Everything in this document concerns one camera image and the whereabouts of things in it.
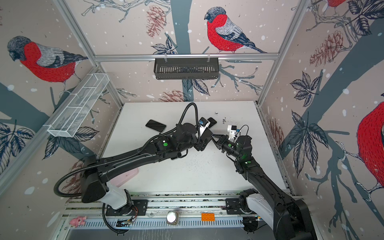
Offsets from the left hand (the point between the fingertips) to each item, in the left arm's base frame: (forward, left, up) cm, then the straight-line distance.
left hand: (209, 132), depth 71 cm
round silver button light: (-33, +17, -16) cm, 40 cm away
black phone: (+23, +37, -27) cm, 51 cm away
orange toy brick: (-32, +1, -25) cm, 41 cm away
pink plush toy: (-34, +62, -24) cm, 75 cm away
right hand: (+2, -1, -5) cm, 5 cm away
